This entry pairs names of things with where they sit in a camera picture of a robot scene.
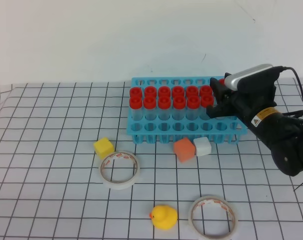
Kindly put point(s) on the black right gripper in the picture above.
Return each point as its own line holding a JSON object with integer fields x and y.
{"x": 254, "y": 108}

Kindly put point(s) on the red-capped test tube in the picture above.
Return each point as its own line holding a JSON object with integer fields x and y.
{"x": 222, "y": 81}

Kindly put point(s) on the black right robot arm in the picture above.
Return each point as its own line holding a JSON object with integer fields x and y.
{"x": 284, "y": 139}

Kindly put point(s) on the front row tube six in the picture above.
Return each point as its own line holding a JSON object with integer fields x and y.
{"x": 205, "y": 101}

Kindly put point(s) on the row tube six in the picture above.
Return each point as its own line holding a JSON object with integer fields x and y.
{"x": 205, "y": 101}
{"x": 205, "y": 90}

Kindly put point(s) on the back row tube six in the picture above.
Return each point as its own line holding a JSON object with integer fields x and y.
{"x": 205, "y": 90}

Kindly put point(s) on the front row tube five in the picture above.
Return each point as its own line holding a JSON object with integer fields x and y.
{"x": 193, "y": 105}

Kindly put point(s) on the row tube five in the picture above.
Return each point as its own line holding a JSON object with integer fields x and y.
{"x": 192, "y": 91}
{"x": 193, "y": 105}

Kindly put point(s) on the back row tube five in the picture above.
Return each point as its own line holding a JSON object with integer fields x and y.
{"x": 192, "y": 91}

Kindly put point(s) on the front row tube four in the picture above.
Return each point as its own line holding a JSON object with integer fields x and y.
{"x": 179, "y": 105}

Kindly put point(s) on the row tube four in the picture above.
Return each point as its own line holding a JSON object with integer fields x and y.
{"x": 179, "y": 105}
{"x": 177, "y": 91}

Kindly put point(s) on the blue test tube rack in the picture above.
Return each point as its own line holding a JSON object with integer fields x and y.
{"x": 219, "y": 130}

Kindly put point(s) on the back row tube four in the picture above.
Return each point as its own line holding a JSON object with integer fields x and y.
{"x": 177, "y": 91}

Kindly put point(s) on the front row tube three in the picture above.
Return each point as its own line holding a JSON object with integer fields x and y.
{"x": 164, "y": 107}

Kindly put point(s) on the row tube three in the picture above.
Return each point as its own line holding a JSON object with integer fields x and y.
{"x": 164, "y": 107}
{"x": 164, "y": 91}

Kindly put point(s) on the back row tube three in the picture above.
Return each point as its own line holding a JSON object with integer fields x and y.
{"x": 164, "y": 91}

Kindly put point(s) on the front row tube two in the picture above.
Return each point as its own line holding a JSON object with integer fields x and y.
{"x": 149, "y": 103}

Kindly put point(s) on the row tube two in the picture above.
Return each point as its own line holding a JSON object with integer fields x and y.
{"x": 150, "y": 91}
{"x": 149, "y": 103}

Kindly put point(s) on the back row tube two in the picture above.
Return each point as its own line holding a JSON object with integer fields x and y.
{"x": 150, "y": 91}

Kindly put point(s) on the front row tube one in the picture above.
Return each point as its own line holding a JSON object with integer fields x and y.
{"x": 136, "y": 106}

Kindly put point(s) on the row tube one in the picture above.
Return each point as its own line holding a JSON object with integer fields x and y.
{"x": 136, "y": 106}
{"x": 136, "y": 92}

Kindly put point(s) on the back row tube one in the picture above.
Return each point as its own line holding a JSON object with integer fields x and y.
{"x": 136, "y": 92}

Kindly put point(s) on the white foam cube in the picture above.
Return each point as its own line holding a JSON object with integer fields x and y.
{"x": 202, "y": 146}

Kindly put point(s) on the orange foam cube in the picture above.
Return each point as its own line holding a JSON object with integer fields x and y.
{"x": 184, "y": 149}

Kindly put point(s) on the right white tape roll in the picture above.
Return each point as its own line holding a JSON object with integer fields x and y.
{"x": 212, "y": 201}

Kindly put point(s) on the white tape roll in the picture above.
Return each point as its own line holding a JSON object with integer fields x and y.
{"x": 212, "y": 201}
{"x": 120, "y": 184}

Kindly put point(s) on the yellow foam cube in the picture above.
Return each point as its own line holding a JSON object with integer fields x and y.
{"x": 103, "y": 148}

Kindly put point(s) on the yellow rubber duck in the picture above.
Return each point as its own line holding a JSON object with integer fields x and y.
{"x": 163, "y": 217}

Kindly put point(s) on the left white tape roll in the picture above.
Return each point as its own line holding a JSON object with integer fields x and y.
{"x": 120, "y": 184}

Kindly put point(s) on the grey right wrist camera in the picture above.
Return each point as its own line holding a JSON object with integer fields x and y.
{"x": 254, "y": 79}

